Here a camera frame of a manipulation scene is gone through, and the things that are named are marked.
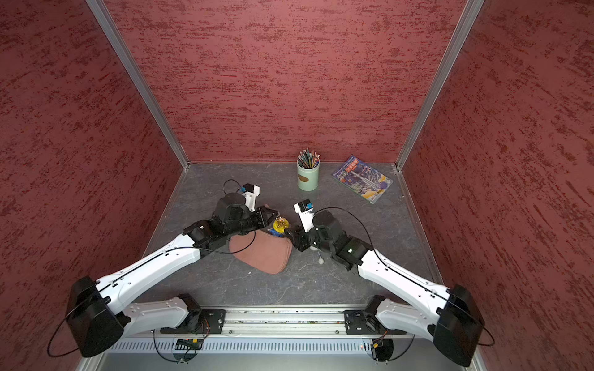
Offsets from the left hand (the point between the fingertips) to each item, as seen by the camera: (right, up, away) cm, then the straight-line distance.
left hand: (277, 218), depth 75 cm
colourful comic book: (+39, +14, +39) cm, 57 cm away
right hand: (+4, -5, 0) cm, 7 cm away
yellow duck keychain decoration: (0, -4, +5) cm, 6 cm away
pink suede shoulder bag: (-4, -14, +8) cm, 17 cm away
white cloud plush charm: (+15, -18, +12) cm, 27 cm away
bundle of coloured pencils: (+11, +23, +28) cm, 38 cm away
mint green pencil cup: (+11, +14, +29) cm, 34 cm away
